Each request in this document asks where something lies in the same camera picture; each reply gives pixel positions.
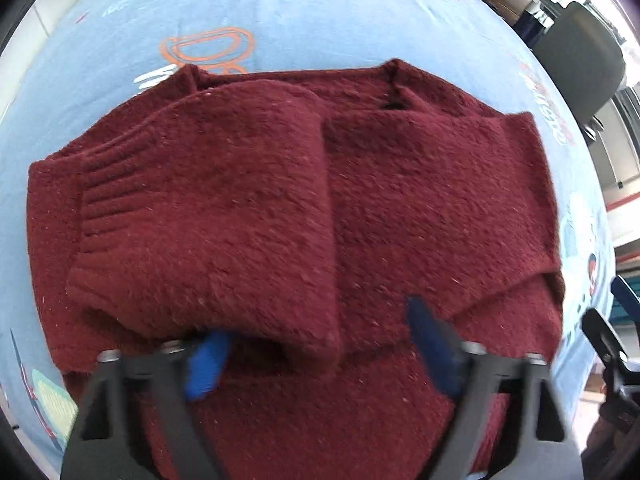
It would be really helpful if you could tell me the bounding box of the dark red knitted sweater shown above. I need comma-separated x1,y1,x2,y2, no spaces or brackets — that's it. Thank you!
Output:
27,60,564,479

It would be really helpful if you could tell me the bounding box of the dark grey office chair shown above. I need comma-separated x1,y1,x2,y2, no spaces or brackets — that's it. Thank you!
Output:
533,2,626,144

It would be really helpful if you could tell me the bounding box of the blue cartoon dinosaur bedsheet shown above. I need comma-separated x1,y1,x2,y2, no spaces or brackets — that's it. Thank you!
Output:
1,0,614,479

